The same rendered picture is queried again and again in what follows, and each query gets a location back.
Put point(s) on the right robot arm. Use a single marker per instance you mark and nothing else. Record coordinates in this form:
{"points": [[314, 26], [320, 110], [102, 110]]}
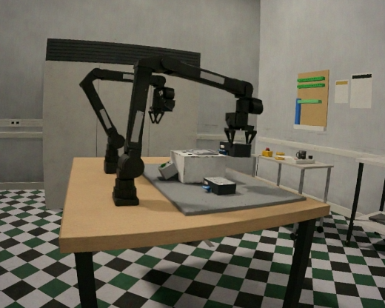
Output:
{"points": [[131, 164]]}

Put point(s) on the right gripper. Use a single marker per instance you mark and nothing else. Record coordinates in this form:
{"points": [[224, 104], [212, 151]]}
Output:
{"points": [[241, 120]]}

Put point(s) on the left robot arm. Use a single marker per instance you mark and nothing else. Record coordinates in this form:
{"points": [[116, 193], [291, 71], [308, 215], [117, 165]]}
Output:
{"points": [[116, 140]]}

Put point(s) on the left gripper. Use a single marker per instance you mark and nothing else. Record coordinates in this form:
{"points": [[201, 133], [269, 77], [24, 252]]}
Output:
{"points": [[154, 110]]}

